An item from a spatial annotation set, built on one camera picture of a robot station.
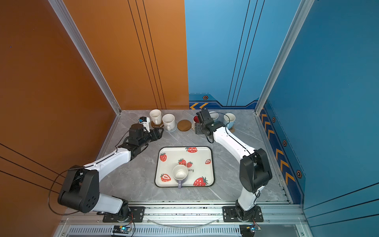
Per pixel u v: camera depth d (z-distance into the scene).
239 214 0.65
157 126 1.07
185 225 0.71
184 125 1.12
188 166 0.88
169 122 1.02
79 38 0.80
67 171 0.45
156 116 1.03
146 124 0.79
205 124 0.65
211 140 0.73
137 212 0.75
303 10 0.70
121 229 0.71
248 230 0.70
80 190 0.43
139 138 0.69
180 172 0.87
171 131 1.05
